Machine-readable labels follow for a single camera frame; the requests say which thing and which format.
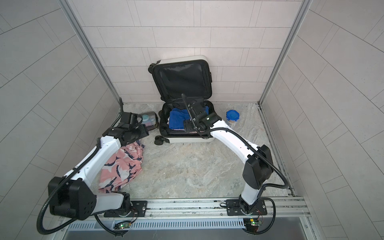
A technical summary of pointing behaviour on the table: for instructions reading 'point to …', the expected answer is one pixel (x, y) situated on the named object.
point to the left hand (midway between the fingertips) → (149, 129)
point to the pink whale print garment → (123, 166)
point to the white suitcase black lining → (172, 78)
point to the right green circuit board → (252, 224)
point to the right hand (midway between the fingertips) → (187, 126)
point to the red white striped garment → (179, 129)
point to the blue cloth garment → (178, 116)
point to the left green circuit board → (124, 225)
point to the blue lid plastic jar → (232, 116)
